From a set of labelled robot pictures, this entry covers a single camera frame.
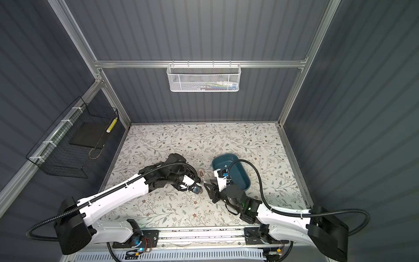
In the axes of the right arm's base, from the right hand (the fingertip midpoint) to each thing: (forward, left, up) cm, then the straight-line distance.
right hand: (208, 184), depth 77 cm
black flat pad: (+19, +57, +15) cm, 62 cm away
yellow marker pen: (+24, +49, +16) cm, 57 cm away
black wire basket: (+4, +61, +21) cm, 65 cm away
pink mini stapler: (+10, +5, -10) cm, 15 cm away
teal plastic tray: (+11, -16, -11) cm, 22 cm away
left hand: (+6, +9, +2) cm, 11 cm away
